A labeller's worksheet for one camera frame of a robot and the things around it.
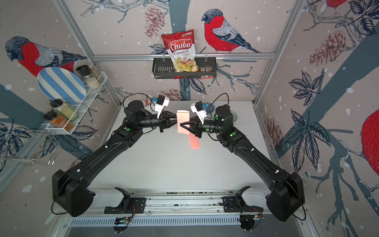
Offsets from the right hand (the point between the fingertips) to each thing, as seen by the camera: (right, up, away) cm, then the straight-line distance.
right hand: (182, 124), depth 65 cm
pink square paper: (+6, -14, +33) cm, 36 cm away
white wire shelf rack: (-50, +14, +11) cm, 53 cm away
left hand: (+1, +3, -3) cm, 4 cm away
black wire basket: (-14, +35, +30) cm, 48 cm away
